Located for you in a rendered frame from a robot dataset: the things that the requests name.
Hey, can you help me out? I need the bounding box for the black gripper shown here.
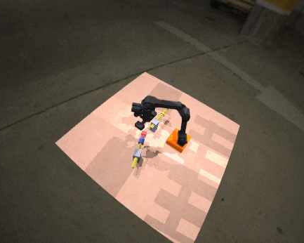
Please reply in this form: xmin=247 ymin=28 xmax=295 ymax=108
xmin=135 ymin=110 xmax=157 ymax=131

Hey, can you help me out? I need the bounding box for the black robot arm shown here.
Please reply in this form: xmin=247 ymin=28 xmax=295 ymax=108
xmin=131 ymin=96 xmax=190 ymax=147

